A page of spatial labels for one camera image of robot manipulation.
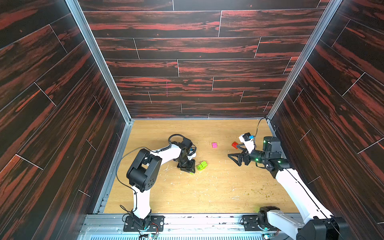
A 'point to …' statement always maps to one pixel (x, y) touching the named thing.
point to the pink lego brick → (214, 145)
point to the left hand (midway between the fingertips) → (193, 171)
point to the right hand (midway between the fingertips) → (236, 148)
